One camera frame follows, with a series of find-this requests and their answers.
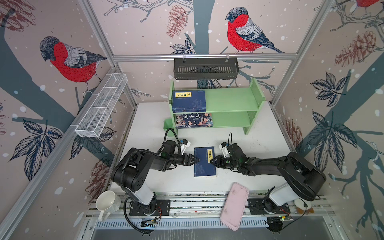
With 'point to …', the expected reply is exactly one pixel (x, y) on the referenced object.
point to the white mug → (107, 202)
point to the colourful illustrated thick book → (188, 120)
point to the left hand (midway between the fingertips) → (195, 161)
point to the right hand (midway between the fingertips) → (211, 163)
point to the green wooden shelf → (232, 108)
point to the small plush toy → (301, 209)
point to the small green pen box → (168, 123)
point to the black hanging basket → (204, 68)
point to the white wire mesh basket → (93, 121)
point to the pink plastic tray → (234, 205)
